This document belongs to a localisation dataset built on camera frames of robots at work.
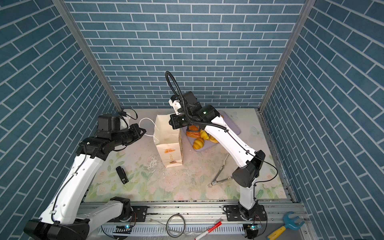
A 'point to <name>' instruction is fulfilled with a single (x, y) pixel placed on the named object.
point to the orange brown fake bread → (193, 134)
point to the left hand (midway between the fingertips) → (147, 129)
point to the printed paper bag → (168, 141)
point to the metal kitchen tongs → (214, 181)
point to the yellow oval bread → (212, 138)
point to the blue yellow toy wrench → (288, 223)
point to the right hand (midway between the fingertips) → (167, 120)
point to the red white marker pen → (218, 223)
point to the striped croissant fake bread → (204, 135)
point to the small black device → (122, 175)
